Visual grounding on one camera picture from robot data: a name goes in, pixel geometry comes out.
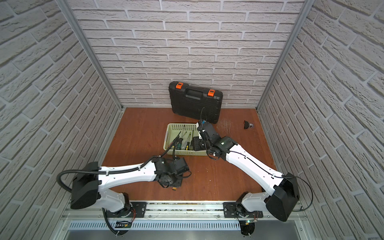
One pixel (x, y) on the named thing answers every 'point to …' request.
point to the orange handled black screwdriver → (174, 188)
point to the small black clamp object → (247, 125)
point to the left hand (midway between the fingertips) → (182, 182)
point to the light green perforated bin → (172, 132)
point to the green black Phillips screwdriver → (179, 140)
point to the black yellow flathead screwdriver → (187, 143)
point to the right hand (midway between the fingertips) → (197, 141)
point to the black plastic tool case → (195, 102)
